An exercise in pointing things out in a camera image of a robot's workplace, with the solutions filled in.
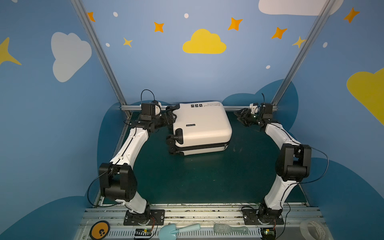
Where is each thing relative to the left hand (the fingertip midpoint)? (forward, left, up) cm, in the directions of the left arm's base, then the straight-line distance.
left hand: (169, 117), depth 86 cm
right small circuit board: (-53, -52, -28) cm, 79 cm away
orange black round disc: (-53, +30, -24) cm, 65 cm away
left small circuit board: (-53, +10, -28) cm, 61 cm away
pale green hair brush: (-51, -29, -23) cm, 64 cm away
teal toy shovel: (-53, -3, -23) cm, 58 cm away
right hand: (+7, -41, -3) cm, 42 cm away
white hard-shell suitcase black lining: (-3, -18, -5) cm, 19 cm away
